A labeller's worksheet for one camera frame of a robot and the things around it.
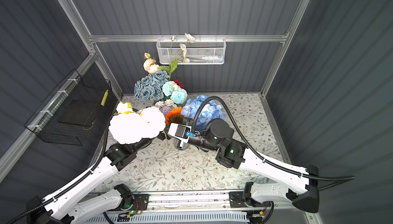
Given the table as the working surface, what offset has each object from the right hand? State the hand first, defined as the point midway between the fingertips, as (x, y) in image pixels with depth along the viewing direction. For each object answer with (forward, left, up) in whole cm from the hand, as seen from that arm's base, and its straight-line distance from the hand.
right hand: (162, 125), depth 48 cm
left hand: (+14, +2, -17) cm, 22 cm away
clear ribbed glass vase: (+17, +4, -47) cm, 50 cm away
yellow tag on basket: (+28, +41, -19) cm, 54 cm away
